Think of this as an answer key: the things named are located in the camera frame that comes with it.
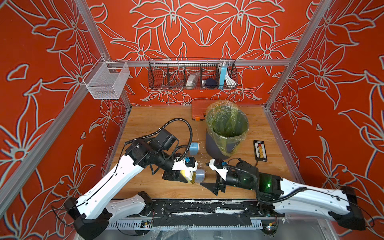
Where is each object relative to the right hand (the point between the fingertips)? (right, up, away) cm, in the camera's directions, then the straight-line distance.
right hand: (202, 175), depth 62 cm
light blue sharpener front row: (0, -5, +14) cm, 15 cm away
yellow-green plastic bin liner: (+17, +20, +27) cm, 38 cm away
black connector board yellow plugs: (+39, +2, +30) cm, 49 cm away
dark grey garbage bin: (+7, +9, +14) cm, 18 cm away
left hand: (-6, +2, 0) cm, 6 cm away
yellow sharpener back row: (-8, +4, -6) cm, 11 cm away
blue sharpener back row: (-3, +6, +26) cm, 27 cm away
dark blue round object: (+8, +48, +36) cm, 60 cm away
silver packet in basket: (-4, +48, +30) cm, 57 cm away
